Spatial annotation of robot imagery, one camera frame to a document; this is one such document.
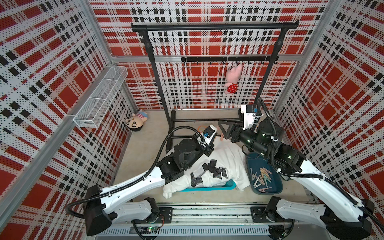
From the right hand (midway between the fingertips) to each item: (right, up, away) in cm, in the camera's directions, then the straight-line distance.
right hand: (225, 123), depth 60 cm
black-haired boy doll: (-55, +1, +43) cm, 70 cm away
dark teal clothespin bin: (+26, -32, +25) cm, 48 cm away
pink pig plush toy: (+10, +29, +34) cm, 45 cm away
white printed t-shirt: (+3, -22, +17) cm, 28 cm away
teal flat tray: (+5, -32, +15) cm, 36 cm away
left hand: (-3, -4, +6) cm, 8 cm away
